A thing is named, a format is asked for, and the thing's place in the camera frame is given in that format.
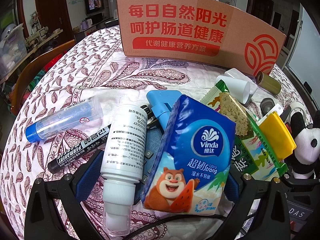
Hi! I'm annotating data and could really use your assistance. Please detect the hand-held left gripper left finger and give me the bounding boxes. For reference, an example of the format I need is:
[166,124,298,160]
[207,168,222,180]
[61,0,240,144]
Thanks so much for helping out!
[24,149,107,240]

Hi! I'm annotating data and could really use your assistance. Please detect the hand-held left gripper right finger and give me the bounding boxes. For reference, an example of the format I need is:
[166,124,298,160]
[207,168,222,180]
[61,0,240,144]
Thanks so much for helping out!
[222,166,297,240]

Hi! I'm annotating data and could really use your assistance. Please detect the green snack packet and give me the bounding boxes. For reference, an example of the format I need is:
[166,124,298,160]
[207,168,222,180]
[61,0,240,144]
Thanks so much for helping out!
[200,78,288,182]

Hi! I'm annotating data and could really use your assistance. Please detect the white spray bottle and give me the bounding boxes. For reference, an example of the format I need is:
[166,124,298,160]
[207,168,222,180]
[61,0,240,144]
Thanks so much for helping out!
[100,104,148,235]

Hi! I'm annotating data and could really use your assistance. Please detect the blue tissue pack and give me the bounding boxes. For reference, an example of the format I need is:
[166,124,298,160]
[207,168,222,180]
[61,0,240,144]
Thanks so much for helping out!
[140,94,237,212]

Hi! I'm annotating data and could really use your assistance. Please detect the blue keypad remote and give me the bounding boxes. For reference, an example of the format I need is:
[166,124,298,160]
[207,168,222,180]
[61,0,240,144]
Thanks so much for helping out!
[134,126,165,198]

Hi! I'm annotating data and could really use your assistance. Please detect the printed cardboard box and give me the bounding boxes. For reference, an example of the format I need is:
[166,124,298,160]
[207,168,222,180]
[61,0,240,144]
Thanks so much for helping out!
[116,0,287,77]

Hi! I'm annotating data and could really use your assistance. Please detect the black permanent marker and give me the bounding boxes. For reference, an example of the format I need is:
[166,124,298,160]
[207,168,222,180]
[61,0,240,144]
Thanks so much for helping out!
[47,104,156,173]

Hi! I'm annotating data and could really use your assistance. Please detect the clear tube with blue cap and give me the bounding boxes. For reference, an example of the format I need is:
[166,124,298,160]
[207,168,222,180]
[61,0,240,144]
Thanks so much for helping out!
[24,95,104,142]

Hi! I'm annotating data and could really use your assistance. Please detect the yellow plastic clip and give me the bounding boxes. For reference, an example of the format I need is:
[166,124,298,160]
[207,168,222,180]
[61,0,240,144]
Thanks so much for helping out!
[259,112,297,159]

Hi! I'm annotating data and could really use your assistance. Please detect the panda plush toy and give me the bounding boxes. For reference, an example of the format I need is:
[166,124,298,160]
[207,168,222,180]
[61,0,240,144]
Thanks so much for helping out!
[285,112,320,179]

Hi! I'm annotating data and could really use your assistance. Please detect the dark grey round cap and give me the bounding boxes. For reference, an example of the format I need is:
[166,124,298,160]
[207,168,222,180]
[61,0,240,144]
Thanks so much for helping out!
[260,97,275,117]

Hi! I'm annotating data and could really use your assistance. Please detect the white tape roll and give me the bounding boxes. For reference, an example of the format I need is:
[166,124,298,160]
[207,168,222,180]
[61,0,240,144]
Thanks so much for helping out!
[285,102,307,125]

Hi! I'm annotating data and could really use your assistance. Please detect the white plastic cylinder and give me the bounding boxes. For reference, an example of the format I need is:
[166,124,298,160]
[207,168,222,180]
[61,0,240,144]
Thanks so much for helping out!
[215,75,251,105]

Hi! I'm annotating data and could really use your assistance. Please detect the blue plastic clip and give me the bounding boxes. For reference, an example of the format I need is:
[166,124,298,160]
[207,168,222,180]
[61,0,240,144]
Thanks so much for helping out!
[146,90,184,133]

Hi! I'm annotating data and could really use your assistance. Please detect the olive metal cylinder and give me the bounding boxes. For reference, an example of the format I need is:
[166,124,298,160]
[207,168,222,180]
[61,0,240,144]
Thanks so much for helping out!
[255,71,282,95]

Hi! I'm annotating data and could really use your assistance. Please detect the wooden chair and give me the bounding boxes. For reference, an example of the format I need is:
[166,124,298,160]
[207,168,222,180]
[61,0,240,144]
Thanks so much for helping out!
[10,39,75,115]

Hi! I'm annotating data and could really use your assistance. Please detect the clear plastic storage box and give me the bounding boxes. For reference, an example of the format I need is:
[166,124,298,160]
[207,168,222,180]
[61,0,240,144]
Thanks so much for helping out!
[0,24,28,68]

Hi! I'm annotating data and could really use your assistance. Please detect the black case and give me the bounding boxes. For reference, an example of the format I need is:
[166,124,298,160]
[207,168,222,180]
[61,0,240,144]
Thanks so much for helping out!
[104,17,119,28]

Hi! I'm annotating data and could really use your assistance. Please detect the brown wooden door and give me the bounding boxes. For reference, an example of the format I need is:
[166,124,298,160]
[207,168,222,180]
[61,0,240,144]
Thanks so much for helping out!
[35,0,69,43]

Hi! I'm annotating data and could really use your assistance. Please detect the white refrigerator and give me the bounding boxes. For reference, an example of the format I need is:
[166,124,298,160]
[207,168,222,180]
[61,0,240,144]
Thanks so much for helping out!
[106,0,118,19]

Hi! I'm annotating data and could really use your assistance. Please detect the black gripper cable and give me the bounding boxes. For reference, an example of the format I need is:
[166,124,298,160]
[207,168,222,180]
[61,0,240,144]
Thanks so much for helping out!
[110,206,250,240]

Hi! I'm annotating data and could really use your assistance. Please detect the wall television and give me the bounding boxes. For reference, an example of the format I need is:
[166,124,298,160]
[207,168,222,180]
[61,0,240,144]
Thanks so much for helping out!
[84,0,104,15]

